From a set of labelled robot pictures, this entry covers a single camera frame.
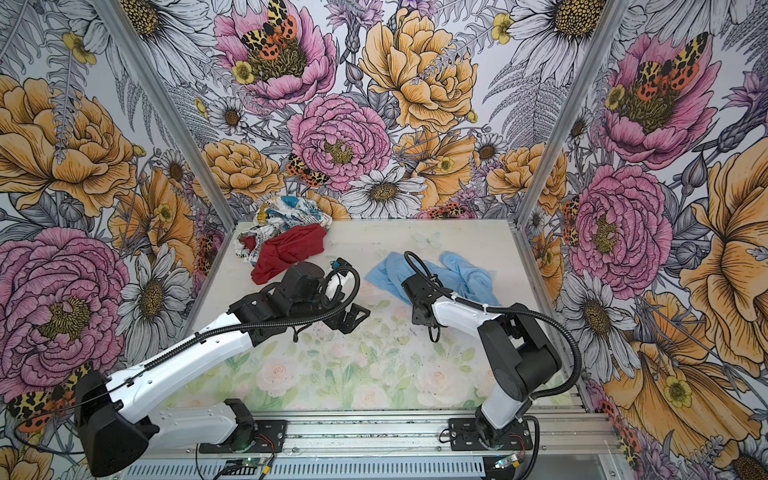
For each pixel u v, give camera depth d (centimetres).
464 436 74
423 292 74
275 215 112
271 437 73
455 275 102
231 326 48
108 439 38
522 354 47
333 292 60
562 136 95
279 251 100
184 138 95
